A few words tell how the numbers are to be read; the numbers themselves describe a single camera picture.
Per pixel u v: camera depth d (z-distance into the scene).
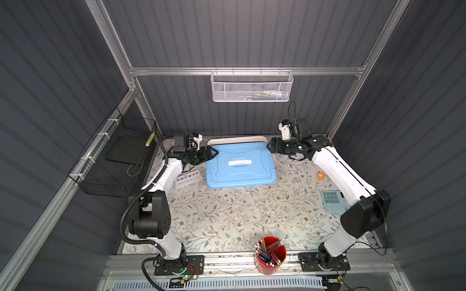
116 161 0.74
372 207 0.43
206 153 0.79
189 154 0.75
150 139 0.83
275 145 0.72
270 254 0.68
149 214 0.47
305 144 0.57
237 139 0.97
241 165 0.87
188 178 0.96
